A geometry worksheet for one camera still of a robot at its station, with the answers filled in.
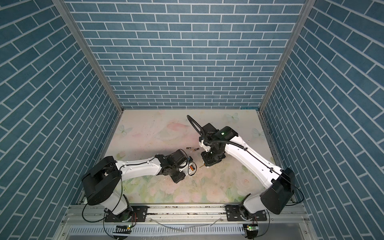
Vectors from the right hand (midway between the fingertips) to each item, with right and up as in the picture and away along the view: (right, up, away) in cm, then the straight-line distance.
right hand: (205, 162), depth 74 cm
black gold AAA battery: (-9, +3, +25) cm, 27 cm away
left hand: (-13, -11, +13) cm, 22 cm away
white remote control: (-7, -8, +15) cm, 18 cm away
